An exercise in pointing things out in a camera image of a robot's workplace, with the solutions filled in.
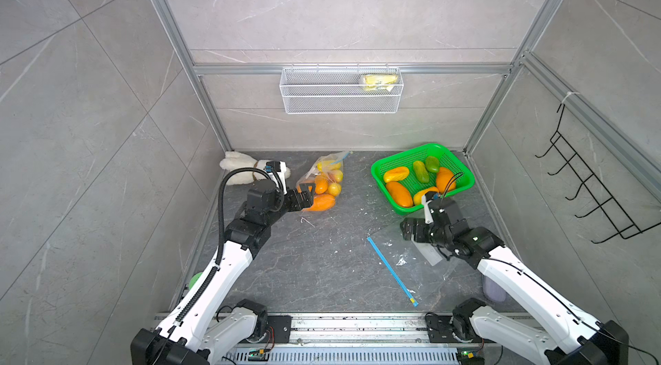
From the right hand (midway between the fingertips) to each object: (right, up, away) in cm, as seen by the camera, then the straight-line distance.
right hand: (415, 224), depth 80 cm
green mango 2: (+11, +17, +27) cm, 34 cm away
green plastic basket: (+3, +13, +27) cm, 31 cm away
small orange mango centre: (-31, +12, +13) cm, 36 cm away
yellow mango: (-27, +19, +17) cm, 37 cm away
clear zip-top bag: (-2, -18, +5) cm, 18 cm away
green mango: (+16, +20, +27) cm, 37 cm away
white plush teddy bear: (-66, +22, +22) cm, 73 cm away
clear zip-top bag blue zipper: (-29, +16, +16) cm, 36 cm away
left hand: (-35, +13, -5) cm, 38 cm away
